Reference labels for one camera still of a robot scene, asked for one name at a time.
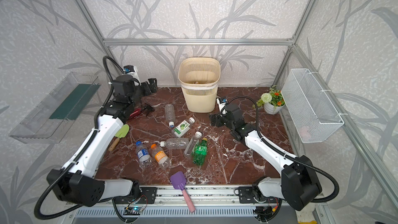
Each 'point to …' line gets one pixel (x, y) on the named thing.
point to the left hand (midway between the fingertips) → (150, 75)
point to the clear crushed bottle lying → (178, 143)
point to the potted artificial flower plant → (272, 101)
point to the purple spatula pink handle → (178, 180)
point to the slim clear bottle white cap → (188, 151)
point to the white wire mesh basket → (312, 114)
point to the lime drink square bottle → (183, 127)
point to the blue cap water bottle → (144, 159)
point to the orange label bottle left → (160, 156)
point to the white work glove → (306, 216)
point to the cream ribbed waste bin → (199, 78)
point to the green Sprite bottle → (200, 153)
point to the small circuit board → (132, 211)
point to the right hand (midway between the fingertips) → (216, 107)
